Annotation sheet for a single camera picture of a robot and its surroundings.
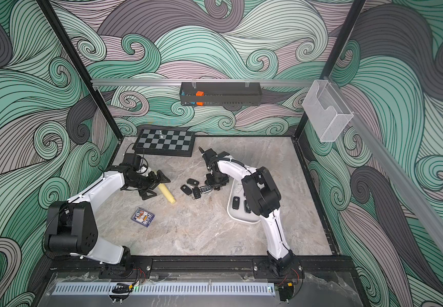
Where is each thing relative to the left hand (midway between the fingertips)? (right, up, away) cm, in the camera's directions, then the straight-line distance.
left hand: (163, 184), depth 86 cm
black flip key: (+14, -5, +8) cm, 17 cm away
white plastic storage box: (+35, -14, +2) cm, 38 cm away
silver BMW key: (+19, -4, +9) cm, 21 cm away
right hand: (+25, -2, +10) cm, 27 cm away
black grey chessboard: (-8, +21, +28) cm, 36 cm away
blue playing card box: (-9, -15, -1) cm, 17 cm away
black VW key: (+34, -9, +4) cm, 35 cm away
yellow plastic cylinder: (-2, -3, +6) cm, 7 cm away
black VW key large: (+9, -4, +9) cm, 13 cm away
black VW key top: (+12, -1, +12) cm, 17 cm away
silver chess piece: (-9, +25, +28) cm, 39 cm away
